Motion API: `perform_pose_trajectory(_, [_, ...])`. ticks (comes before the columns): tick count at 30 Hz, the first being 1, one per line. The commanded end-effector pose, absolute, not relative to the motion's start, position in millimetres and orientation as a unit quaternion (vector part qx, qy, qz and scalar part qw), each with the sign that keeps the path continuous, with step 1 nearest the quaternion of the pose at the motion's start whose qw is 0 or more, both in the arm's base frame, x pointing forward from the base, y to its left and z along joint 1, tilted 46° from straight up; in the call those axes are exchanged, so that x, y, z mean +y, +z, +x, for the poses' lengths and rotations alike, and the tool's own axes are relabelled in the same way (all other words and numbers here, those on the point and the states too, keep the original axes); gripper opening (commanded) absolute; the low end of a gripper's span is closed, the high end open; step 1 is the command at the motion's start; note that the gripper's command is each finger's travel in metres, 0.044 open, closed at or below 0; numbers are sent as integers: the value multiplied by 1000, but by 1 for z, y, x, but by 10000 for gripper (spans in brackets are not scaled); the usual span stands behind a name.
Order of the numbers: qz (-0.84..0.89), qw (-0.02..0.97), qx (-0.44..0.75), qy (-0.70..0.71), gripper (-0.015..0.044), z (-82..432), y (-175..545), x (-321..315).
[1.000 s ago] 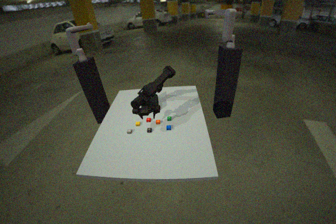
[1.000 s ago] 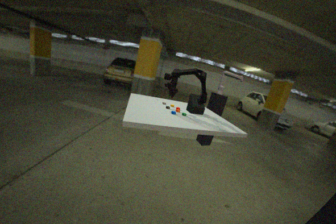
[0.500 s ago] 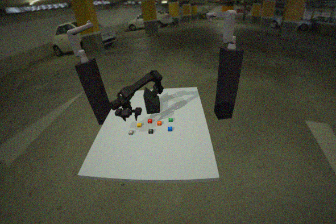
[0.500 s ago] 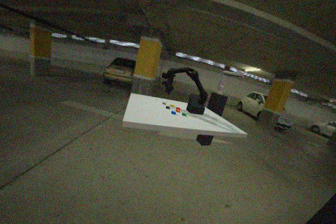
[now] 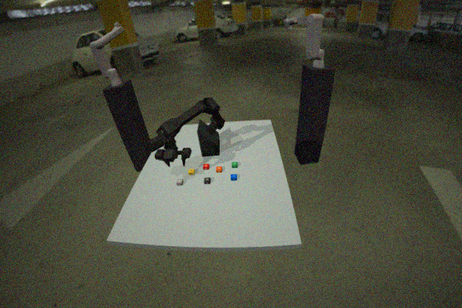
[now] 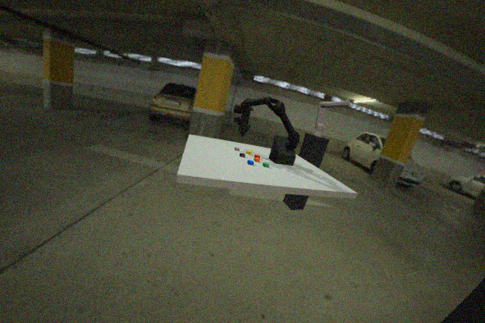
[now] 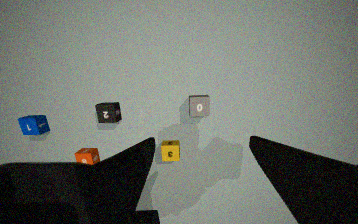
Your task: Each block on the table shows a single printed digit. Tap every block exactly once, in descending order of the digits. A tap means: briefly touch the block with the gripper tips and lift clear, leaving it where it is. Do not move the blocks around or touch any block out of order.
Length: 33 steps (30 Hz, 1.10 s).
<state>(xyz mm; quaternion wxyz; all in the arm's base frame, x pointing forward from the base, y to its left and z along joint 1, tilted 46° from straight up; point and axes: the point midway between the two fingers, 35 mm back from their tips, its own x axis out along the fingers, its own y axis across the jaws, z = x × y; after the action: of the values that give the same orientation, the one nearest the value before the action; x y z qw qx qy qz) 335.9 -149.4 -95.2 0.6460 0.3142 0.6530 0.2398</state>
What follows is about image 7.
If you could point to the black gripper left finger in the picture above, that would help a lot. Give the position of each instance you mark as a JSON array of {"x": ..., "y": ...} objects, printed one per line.
[{"x": 106, "y": 192}]

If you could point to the blue cube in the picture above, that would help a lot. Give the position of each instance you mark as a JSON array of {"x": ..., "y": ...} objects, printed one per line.
[{"x": 34, "y": 124}]

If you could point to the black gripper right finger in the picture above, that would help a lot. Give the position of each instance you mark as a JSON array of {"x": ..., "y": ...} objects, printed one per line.
[{"x": 316, "y": 189}]

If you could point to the yellow digit block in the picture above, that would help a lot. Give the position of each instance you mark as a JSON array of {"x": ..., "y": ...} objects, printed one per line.
[{"x": 170, "y": 150}]

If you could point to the orange block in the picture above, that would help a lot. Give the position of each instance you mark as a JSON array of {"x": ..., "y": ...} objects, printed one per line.
[{"x": 87, "y": 155}]

